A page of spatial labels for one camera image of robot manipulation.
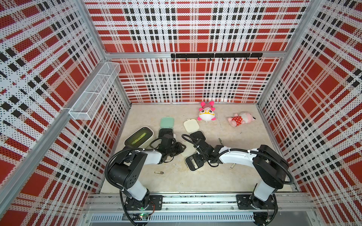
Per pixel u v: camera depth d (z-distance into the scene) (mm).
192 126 1057
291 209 719
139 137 934
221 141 970
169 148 785
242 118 1039
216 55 886
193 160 852
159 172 839
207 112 1049
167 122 1099
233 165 862
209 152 675
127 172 456
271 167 455
